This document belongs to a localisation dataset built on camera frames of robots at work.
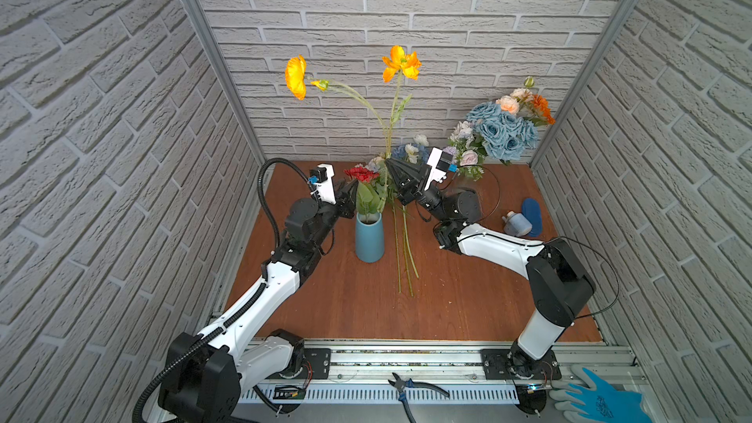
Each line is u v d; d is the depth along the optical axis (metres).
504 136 0.77
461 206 0.58
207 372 0.38
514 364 0.65
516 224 0.94
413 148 1.11
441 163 0.57
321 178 0.61
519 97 0.87
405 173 0.62
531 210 1.04
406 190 0.63
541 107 0.78
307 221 0.55
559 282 0.47
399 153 1.13
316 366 0.74
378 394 0.77
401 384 0.70
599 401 0.68
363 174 0.73
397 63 0.46
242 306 0.45
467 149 0.88
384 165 0.63
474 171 0.88
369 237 0.81
